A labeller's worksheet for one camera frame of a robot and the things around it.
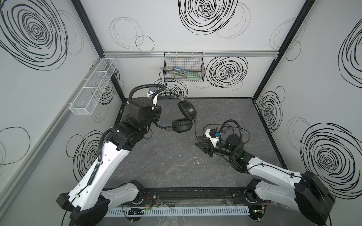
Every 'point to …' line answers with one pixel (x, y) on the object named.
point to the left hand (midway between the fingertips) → (152, 101)
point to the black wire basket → (185, 67)
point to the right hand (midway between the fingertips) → (196, 141)
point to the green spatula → (191, 76)
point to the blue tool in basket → (176, 68)
